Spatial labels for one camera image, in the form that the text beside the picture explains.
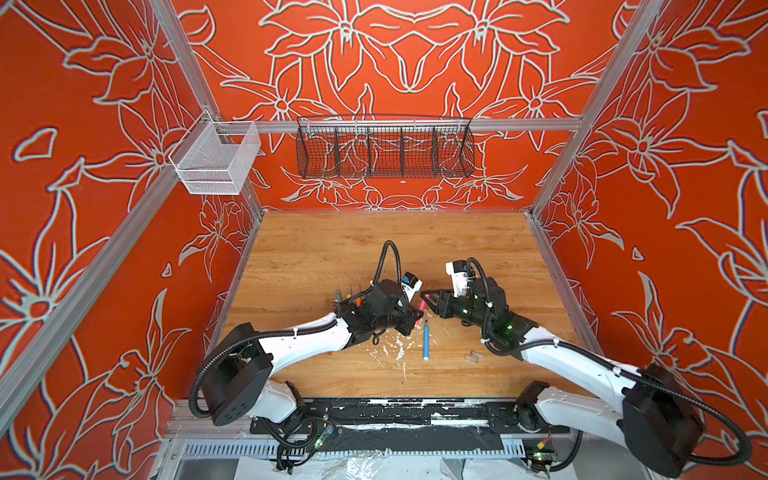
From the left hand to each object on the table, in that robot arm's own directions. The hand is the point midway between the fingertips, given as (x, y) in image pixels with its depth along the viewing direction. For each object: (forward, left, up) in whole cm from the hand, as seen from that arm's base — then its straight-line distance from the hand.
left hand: (423, 311), depth 79 cm
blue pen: (-4, -2, -12) cm, 13 cm away
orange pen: (-6, +16, +15) cm, 23 cm away
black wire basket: (+53, +21, +16) cm, 59 cm away
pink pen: (+1, 0, +2) cm, 2 cm away
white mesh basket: (+40, +67, +19) cm, 81 cm away
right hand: (+3, +1, +4) cm, 5 cm away
